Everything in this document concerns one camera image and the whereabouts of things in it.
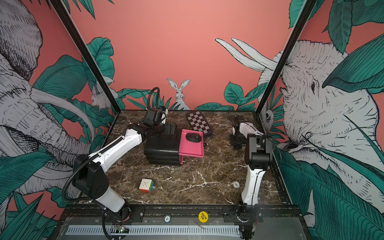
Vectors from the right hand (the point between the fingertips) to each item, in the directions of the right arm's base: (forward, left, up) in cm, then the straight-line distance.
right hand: (236, 140), depth 102 cm
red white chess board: (+15, +27, +2) cm, 31 cm away
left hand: (-3, +42, +20) cm, 47 cm away
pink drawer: (-9, +31, +9) cm, 33 cm away
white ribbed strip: (-51, +46, -1) cm, 69 cm away
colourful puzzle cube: (-33, +54, +4) cm, 63 cm away
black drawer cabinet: (-18, +45, +17) cm, 52 cm away
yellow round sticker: (-46, +24, -1) cm, 52 cm away
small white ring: (-30, +5, -2) cm, 30 cm away
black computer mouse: (-6, +30, +12) cm, 33 cm away
